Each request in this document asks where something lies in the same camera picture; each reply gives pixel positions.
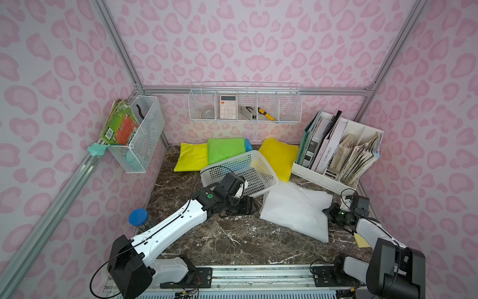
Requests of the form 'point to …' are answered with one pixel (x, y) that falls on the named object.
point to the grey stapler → (248, 111)
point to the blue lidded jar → (138, 217)
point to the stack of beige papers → (351, 161)
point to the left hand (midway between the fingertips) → (253, 205)
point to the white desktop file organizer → (327, 134)
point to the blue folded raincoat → (248, 146)
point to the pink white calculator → (228, 106)
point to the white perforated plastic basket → (260, 177)
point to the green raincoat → (220, 148)
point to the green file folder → (307, 134)
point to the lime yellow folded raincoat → (193, 157)
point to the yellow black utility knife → (264, 113)
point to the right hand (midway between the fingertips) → (323, 207)
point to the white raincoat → (298, 208)
